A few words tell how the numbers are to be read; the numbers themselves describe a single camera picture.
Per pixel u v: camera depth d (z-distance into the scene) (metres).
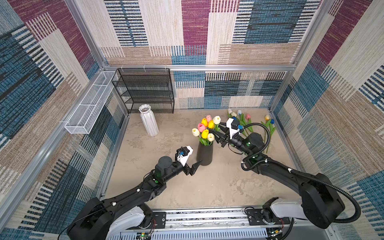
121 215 0.48
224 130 0.72
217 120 0.64
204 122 0.73
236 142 0.65
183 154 0.64
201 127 0.70
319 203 0.42
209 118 0.75
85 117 0.92
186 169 0.68
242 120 1.10
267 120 1.11
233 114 1.13
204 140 0.71
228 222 0.73
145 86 1.09
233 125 0.60
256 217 0.73
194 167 0.68
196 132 0.70
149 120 0.94
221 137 0.65
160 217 0.74
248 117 1.13
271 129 1.07
